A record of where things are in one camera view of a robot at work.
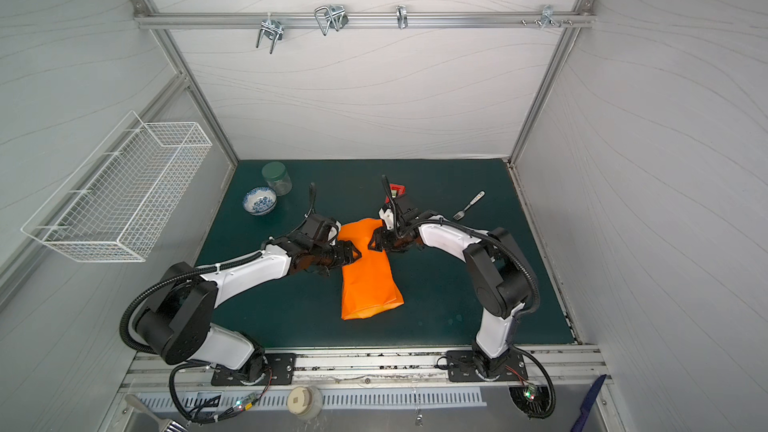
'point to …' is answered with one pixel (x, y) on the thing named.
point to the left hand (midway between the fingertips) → (359, 254)
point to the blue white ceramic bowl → (259, 201)
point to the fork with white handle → (460, 214)
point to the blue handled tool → (588, 403)
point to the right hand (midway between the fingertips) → (379, 240)
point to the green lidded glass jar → (277, 178)
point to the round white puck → (305, 401)
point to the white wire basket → (122, 197)
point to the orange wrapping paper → (368, 286)
